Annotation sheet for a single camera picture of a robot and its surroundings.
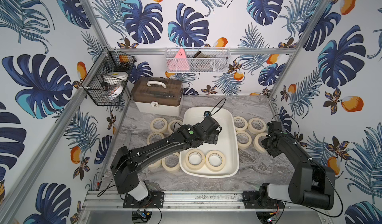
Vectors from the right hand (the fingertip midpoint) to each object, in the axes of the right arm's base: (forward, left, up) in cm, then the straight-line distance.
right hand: (269, 147), depth 87 cm
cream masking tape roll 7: (-1, +8, +2) cm, 8 cm away
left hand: (+1, +35, +16) cm, 39 cm away
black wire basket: (+25, +96, +25) cm, 102 cm away
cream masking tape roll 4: (+20, +12, -4) cm, 24 cm away
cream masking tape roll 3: (-11, +66, -2) cm, 67 cm away
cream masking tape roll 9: (-7, +32, -4) cm, 33 cm away
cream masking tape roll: (+20, +69, -6) cm, 72 cm away
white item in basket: (+23, +86, +31) cm, 94 cm away
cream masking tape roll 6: (+19, +1, -5) cm, 19 cm away
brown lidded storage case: (+31, +68, +11) cm, 76 cm away
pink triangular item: (+39, +53, +31) cm, 73 cm away
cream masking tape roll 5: (+8, +12, -5) cm, 15 cm away
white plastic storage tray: (+7, +22, -6) cm, 24 cm away
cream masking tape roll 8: (-6, +43, -4) cm, 44 cm away
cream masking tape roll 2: (-9, +57, -4) cm, 58 cm away
